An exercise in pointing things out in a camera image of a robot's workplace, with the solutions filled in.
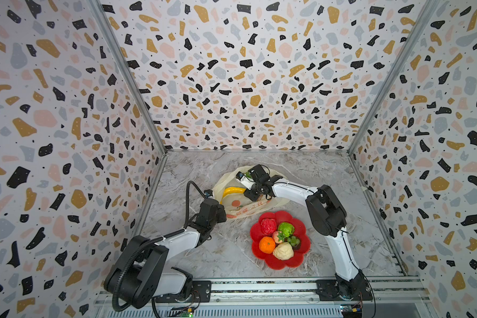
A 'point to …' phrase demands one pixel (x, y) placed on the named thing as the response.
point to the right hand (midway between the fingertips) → (249, 189)
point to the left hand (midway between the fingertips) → (223, 207)
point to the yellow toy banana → (229, 190)
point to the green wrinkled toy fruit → (287, 229)
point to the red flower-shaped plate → (299, 232)
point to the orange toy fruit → (267, 244)
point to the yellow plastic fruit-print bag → (238, 205)
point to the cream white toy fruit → (283, 251)
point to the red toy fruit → (267, 226)
